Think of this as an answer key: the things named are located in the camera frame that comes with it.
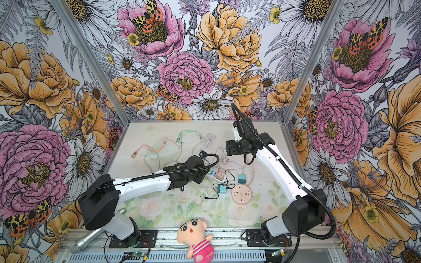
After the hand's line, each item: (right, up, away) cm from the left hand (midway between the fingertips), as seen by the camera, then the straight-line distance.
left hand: (198, 172), depth 87 cm
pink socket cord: (+23, 0, +10) cm, 25 cm away
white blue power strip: (+6, -3, +5) cm, 9 cm away
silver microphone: (-48, -27, -18) cm, 58 cm away
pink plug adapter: (+11, -1, 0) cm, 11 cm away
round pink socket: (+22, -11, -2) cm, 25 cm away
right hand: (+18, +11, -7) cm, 22 cm away
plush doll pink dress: (-1, -21, -18) cm, 28 cm away
